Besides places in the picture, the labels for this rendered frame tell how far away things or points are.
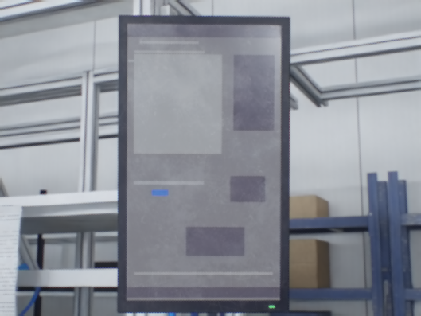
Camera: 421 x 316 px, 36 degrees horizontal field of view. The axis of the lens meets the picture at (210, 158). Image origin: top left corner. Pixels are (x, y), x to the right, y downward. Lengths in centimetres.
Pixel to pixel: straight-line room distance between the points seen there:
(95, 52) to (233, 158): 486
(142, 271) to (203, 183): 18
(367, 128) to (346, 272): 104
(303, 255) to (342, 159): 86
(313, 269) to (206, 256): 318
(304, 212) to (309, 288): 49
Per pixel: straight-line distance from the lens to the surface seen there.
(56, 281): 163
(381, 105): 483
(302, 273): 430
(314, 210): 432
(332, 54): 201
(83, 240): 216
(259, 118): 112
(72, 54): 607
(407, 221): 416
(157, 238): 112
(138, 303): 114
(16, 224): 158
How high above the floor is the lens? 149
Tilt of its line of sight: 11 degrees up
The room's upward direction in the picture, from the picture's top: straight up
